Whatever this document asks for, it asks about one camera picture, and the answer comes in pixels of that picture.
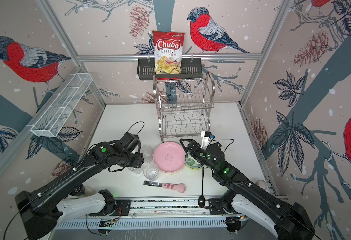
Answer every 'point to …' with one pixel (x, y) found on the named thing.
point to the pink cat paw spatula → (181, 187)
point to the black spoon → (201, 201)
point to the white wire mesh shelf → (59, 108)
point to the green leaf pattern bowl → (192, 162)
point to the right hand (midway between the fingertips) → (180, 146)
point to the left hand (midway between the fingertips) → (139, 161)
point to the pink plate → (169, 157)
